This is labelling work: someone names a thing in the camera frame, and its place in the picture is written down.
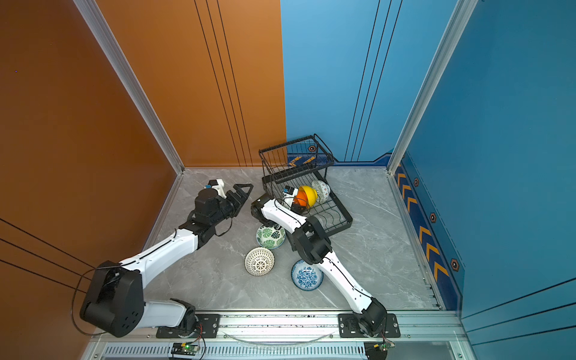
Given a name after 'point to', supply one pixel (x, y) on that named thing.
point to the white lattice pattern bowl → (259, 261)
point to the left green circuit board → (185, 348)
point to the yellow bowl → (311, 193)
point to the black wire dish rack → (294, 175)
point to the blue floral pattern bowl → (307, 277)
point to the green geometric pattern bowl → (322, 190)
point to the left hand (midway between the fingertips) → (251, 188)
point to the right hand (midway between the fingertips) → (302, 212)
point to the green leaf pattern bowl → (270, 238)
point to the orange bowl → (301, 198)
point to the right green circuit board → (385, 346)
